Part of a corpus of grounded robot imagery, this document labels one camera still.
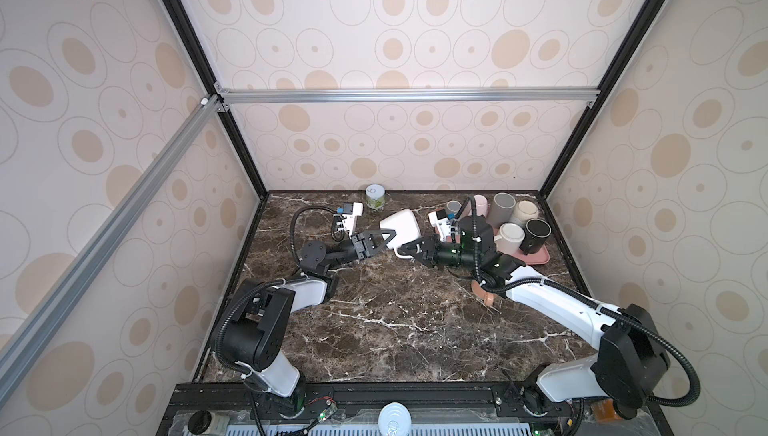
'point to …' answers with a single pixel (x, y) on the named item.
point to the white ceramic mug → (405, 227)
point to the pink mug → (481, 205)
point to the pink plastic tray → (539, 257)
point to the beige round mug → (525, 210)
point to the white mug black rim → (510, 238)
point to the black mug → (536, 232)
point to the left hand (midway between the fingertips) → (401, 242)
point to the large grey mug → (501, 208)
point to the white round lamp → (394, 419)
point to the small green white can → (375, 195)
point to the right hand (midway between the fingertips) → (403, 250)
